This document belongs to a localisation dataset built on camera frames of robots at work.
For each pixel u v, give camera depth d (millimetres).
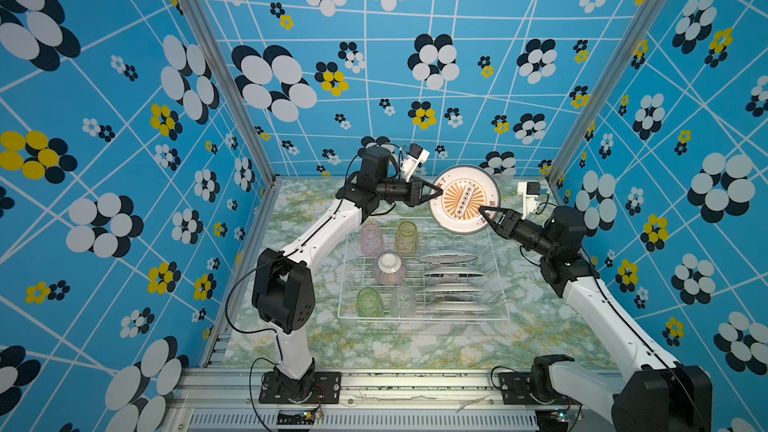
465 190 737
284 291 470
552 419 696
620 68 857
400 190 694
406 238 935
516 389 722
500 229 675
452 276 921
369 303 789
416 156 693
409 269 940
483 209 726
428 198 736
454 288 806
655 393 396
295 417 713
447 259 909
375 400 722
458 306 770
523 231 671
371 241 909
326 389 734
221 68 869
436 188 737
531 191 666
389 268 879
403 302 771
